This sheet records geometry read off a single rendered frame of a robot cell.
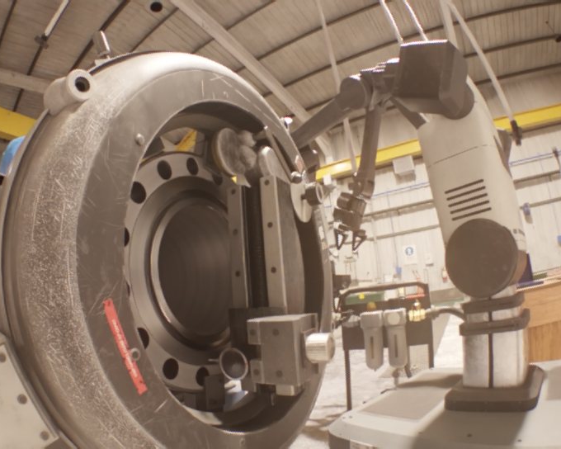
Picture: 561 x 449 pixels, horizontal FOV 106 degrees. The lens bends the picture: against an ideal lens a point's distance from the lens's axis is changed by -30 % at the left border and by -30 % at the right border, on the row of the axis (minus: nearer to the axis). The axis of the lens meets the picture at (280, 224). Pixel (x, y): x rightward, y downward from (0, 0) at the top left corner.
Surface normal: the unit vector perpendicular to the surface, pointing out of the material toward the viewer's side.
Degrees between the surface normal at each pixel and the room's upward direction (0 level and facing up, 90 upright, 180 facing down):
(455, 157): 90
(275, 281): 92
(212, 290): 76
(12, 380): 90
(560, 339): 90
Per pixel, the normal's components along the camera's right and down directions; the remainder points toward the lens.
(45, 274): 0.55, -0.18
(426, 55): -0.79, -0.11
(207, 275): -0.46, -0.15
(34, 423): 0.88, -0.17
